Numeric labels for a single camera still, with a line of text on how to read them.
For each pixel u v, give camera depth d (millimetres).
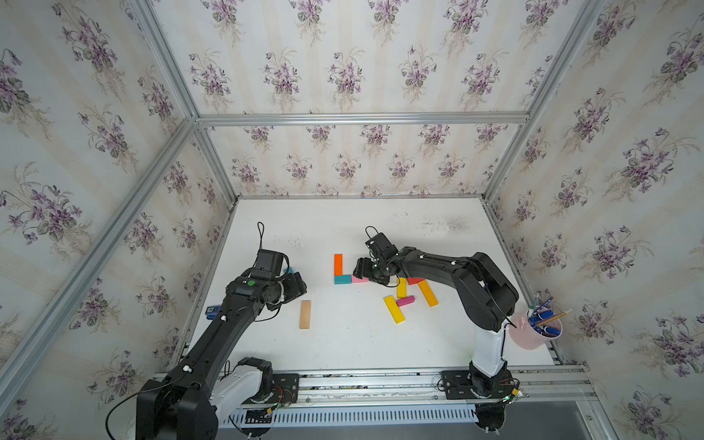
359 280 857
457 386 728
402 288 928
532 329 732
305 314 863
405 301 885
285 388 726
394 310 882
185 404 371
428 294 898
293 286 729
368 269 837
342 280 947
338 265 981
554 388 742
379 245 764
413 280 939
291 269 983
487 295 507
